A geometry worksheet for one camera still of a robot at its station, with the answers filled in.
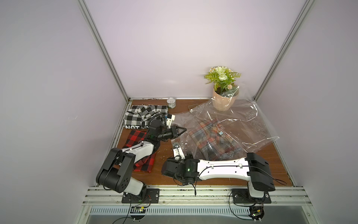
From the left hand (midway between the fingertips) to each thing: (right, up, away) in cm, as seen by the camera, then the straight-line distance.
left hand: (187, 131), depth 79 cm
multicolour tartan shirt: (+19, -8, +12) cm, 24 cm away
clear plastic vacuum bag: (+37, +5, +7) cm, 38 cm away
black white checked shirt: (-37, +8, +27) cm, 47 cm away
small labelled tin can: (-12, +19, +31) cm, 38 cm away
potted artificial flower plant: (+28, +26, +19) cm, 43 cm away
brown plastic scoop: (+5, +15, +29) cm, 33 cm away
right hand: (-7, -11, -4) cm, 14 cm away
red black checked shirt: (-38, -6, +16) cm, 42 cm away
